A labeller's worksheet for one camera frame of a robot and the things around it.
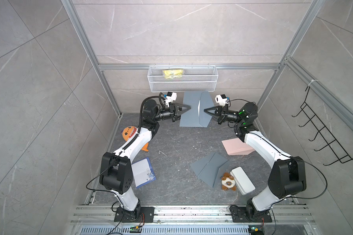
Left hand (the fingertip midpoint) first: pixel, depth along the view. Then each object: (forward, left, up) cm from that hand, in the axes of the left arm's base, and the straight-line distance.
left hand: (191, 108), depth 67 cm
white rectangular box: (-24, -29, -36) cm, 52 cm away
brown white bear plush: (-22, -21, -37) cm, 48 cm away
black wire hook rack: (-23, -61, -7) cm, 65 cm away
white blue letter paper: (-14, +29, -39) cm, 51 cm away
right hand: (-2, -7, -2) cm, 7 cm away
